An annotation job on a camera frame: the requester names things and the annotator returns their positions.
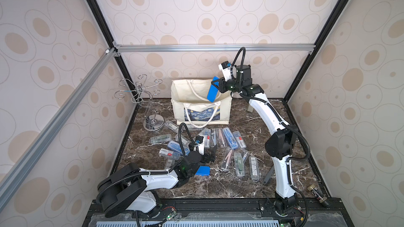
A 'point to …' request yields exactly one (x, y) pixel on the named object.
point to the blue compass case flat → (203, 171)
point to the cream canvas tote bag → (192, 106)
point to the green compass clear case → (240, 168)
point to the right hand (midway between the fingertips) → (220, 81)
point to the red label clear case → (240, 139)
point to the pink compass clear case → (227, 158)
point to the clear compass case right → (253, 161)
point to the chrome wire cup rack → (152, 122)
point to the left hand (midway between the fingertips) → (214, 143)
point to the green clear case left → (160, 138)
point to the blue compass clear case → (230, 138)
